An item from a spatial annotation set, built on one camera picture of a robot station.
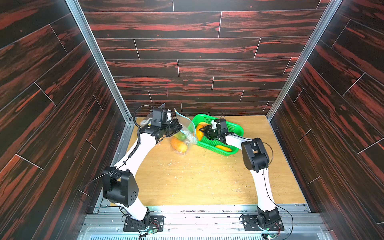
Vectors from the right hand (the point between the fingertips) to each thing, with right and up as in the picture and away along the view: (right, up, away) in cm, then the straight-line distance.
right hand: (202, 129), depth 108 cm
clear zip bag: (-14, -8, -15) cm, 22 cm away
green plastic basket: (+25, -1, -3) cm, 25 cm away
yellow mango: (+13, -13, -11) cm, 22 cm away
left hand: (-12, +1, -24) cm, 27 cm away
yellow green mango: (-15, -5, -13) cm, 20 cm away
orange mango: (-16, -11, -11) cm, 22 cm away
